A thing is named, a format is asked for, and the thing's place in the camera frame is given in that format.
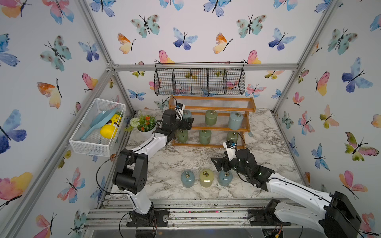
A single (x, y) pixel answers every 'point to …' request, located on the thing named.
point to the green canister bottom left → (182, 135)
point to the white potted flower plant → (145, 125)
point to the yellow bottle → (109, 130)
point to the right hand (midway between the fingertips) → (219, 154)
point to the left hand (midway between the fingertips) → (187, 115)
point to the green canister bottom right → (232, 136)
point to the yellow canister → (206, 177)
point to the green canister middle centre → (211, 117)
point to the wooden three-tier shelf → (217, 120)
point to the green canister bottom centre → (205, 136)
